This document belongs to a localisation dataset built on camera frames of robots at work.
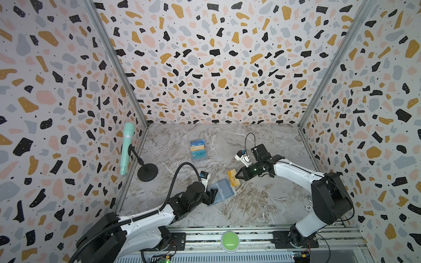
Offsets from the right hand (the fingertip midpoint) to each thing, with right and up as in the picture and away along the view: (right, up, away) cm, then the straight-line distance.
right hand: (236, 174), depth 85 cm
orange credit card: (-1, -5, +1) cm, 5 cm away
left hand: (-10, -6, -3) cm, 12 cm away
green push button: (-4, -28, -11) cm, 30 cm away
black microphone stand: (-51, -1, +11) cm, 52 cm away
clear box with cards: (-22, +11, +18) cm, 31 cm away
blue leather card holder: (-6, -10, +5) cm, 13 cm away
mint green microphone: (-49, +21, -11) cm, 55 cm away
